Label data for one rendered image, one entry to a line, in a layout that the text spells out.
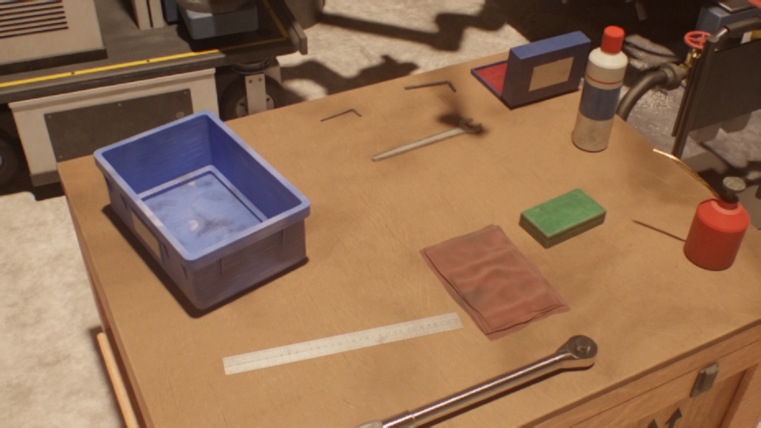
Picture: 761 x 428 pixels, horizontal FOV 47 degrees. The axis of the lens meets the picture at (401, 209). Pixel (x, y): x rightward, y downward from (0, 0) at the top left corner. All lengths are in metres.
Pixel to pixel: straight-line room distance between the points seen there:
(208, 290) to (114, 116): 0.99
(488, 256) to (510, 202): 0.16
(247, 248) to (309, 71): 1.49
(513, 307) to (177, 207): 0.56
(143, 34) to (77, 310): 0.70
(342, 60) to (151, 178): 1.35
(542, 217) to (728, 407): 0.47
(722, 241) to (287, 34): 1.23
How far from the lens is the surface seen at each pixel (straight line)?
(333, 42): 2.81
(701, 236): 1.39
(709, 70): 1.95
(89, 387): 1.84
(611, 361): 1.25
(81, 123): 2.16
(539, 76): 1.67
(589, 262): 1.38
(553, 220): 1.39
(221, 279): 1.24
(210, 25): 2.10
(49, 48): 2.14
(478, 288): 1.28
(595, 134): 1.58
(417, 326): 1.24
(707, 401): 1.53
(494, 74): 1.77
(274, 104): 2.35
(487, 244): 1.36
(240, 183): 1.43
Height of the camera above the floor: 1.39
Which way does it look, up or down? 40 degrees down
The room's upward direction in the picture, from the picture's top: 3 degrees clockwise
